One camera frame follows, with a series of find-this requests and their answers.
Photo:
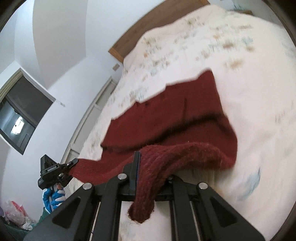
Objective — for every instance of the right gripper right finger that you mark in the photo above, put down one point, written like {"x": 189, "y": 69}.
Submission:
{"x": 197, "y": 212}

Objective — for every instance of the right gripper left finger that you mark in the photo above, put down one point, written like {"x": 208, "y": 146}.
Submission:
{"x": 92, "y": 212}

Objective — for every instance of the dark red knit sweater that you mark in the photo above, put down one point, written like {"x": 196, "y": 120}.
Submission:
{"x": 183, "y": 127}

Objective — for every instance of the blue gloved left hand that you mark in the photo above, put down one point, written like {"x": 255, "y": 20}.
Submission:
{"x": 53, "y": 197}

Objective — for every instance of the white louvered radiator cover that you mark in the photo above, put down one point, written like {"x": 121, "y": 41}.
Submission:
{"x": 88, "y": 121}

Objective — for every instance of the pink white plastic bag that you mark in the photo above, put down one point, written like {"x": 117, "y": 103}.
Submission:
{"x": 18, "y": 216}

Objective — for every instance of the dark window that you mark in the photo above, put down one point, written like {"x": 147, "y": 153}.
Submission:
{"x": 23, "y": 105}

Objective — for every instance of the wooden headboard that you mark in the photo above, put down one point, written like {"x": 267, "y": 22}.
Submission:
{"x": 163, "y": 14}

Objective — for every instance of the right wooden nightstand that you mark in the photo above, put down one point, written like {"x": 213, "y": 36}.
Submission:
{"x": 240, "y": 7}

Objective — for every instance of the left wall switch plate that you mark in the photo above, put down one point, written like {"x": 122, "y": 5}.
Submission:
{"x": 115, "y": 67}

